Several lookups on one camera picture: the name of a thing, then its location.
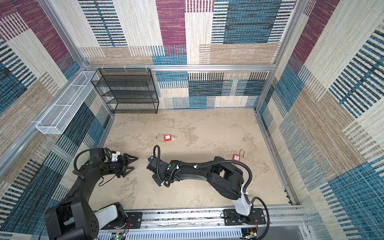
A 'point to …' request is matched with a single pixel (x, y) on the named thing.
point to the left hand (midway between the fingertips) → (135, 160)
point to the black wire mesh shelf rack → (127, 90)
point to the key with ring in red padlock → (174, 136)
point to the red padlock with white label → (166, 137)
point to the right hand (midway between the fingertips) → (161, 176)
